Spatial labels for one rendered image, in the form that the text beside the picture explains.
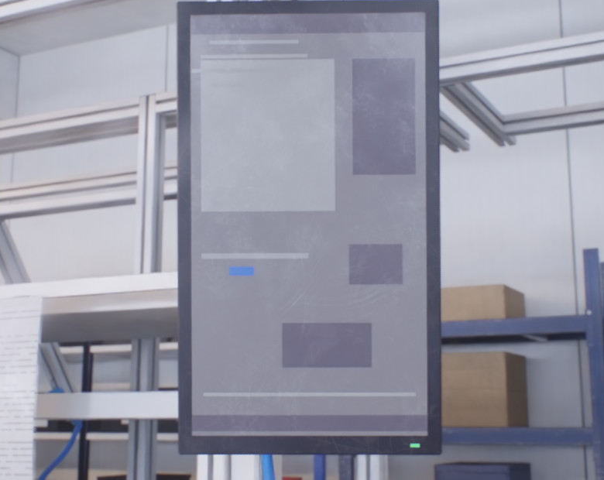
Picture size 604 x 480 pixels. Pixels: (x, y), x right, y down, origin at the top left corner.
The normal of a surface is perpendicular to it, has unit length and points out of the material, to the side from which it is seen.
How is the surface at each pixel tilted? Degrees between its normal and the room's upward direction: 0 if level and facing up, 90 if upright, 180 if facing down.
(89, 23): 180
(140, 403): 90
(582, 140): 90
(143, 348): 90
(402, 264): 101
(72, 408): 90
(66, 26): 180
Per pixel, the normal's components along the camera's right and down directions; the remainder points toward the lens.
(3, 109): 0.90, -0.09
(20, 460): -0.42, -0.15
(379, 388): -0.03, -0.01
